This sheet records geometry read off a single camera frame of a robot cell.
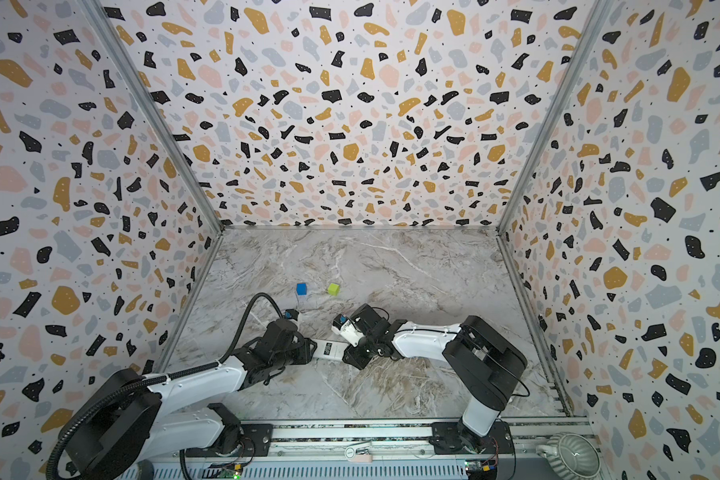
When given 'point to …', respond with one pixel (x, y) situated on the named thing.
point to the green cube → (333, 289)
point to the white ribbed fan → (571, 456)
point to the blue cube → (301, 288)
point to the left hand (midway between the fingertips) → (314, 342)
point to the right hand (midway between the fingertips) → (341, 352)
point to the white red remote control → (329, 349)
